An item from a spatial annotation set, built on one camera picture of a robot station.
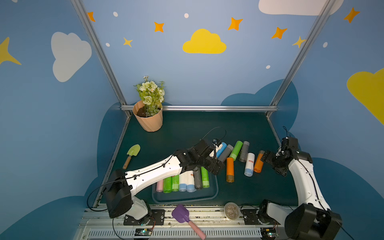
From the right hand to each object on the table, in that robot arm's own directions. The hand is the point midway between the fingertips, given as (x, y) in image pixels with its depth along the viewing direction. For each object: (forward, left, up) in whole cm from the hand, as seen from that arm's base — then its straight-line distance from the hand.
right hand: (271, 162), depth 82 cm
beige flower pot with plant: (+29, +76, +6) cm, 81 cm away
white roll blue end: (0, +9, -8) cm, 13 cm away
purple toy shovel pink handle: (-27, +48, -11) cm, 56 cm away
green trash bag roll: (-14, +57, -9) cm, 59 cm away
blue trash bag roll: (+11, +26, -9) cm, 29 cm away
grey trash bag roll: (+9, +23, -9) cm, 26 cm away
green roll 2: (-7, +36, -9) cm, 38 cm away
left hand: (-5, +30, +7) cm, 31 cm away
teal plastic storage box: (-17, +37, -12) cm, 42 cm away
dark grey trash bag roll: (-8, +40, -8) cm, 42 cm away
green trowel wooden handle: (+8, +85, -10) cm, 86 cm away
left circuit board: (-35, +66, -12) cm, 76 cm away
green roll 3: (+12, +16, -10) cm, 22 cm away
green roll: (-12, +53, -8) cm, 55 cm away
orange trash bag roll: (-2, +21, -9) cm, 23 cm away
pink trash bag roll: (-14, +62, -9) cm, 64 cm away
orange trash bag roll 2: (+3, +3, -9) cm, 10 cm away
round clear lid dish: (-24, +23, -6) cm, 34 cm away
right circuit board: (-32, +5, -13) cm, 35 cm away
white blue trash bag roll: (-12, +49, -8) cm, 51 cm away
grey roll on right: (+11, +11, -10) cm, 18 cm away
